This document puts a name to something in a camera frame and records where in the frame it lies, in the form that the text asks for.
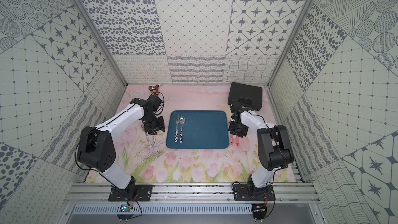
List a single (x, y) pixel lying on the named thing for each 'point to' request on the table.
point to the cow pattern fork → (176, 132)
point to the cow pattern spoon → (182, 121)
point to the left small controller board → (125, 208)
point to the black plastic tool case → (248, 96)
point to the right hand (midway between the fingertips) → (237, 135)
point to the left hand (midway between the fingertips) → (162, 129)
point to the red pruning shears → (151, 88)
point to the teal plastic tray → (201, 129)
